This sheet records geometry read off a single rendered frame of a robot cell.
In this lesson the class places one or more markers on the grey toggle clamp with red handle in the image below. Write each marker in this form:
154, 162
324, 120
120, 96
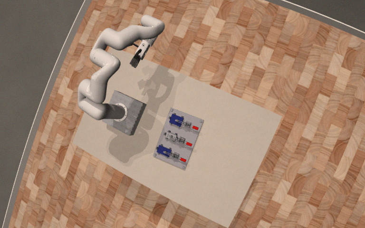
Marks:
181, 140

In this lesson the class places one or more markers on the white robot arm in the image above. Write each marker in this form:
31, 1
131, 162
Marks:
92, 92

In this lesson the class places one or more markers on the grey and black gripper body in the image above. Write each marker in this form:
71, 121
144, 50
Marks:
144, 46

